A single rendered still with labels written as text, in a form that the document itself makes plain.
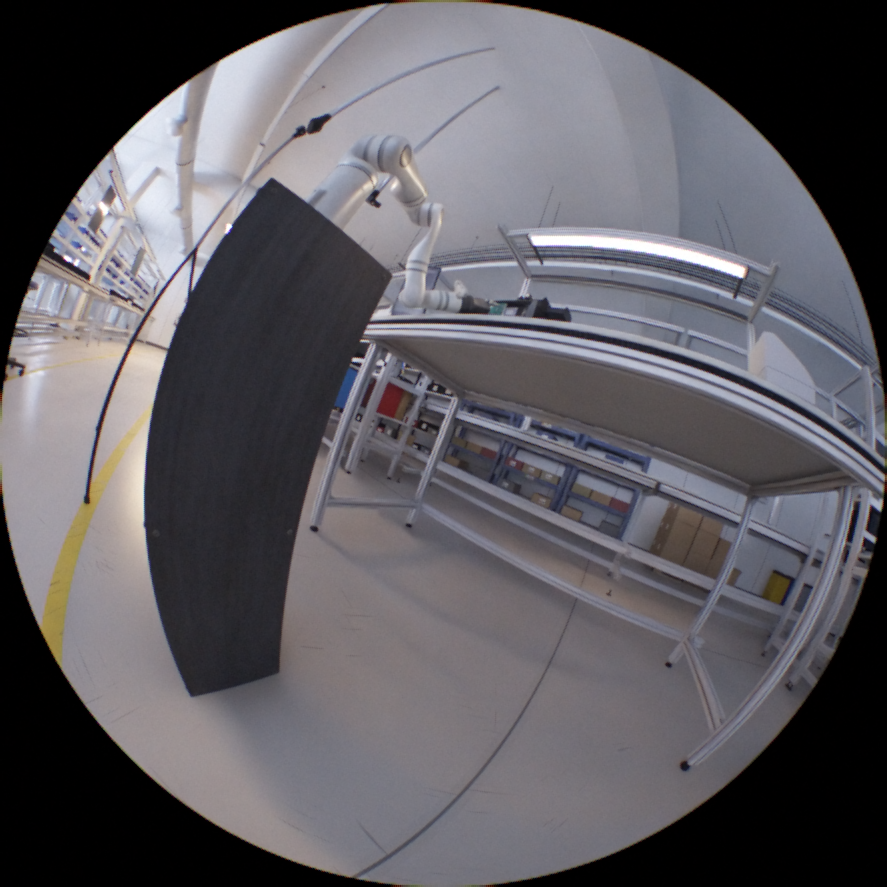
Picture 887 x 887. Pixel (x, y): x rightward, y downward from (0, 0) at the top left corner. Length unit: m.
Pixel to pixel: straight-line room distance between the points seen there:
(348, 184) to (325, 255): 0.19
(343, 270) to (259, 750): 0.82
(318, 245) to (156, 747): 0.85
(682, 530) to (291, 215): 4.14
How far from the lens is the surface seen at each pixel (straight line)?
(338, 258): 0.38
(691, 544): 4.12
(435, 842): 0.69
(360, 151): 0.63
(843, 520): 1.01
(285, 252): 0.35
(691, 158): 3.42
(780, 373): 0.77
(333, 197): 0.50
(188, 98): 4.63
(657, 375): 0.61
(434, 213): 0.97
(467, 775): 0.75
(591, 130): 3.32
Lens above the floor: 0.65
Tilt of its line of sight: 2 degrees down
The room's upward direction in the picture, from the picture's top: 21 degrees clockwise
